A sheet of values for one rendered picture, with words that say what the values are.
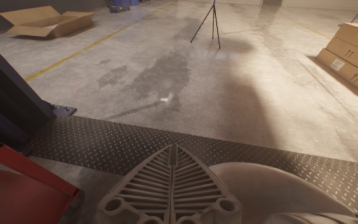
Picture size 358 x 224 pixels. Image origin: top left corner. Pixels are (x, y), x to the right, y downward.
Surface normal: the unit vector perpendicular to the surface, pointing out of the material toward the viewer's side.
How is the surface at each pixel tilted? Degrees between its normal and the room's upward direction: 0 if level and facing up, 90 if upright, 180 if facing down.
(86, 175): 0
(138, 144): 0
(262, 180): 0
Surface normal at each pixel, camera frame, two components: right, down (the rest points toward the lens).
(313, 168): 0.03, -0.71
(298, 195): -0.83, 0.09
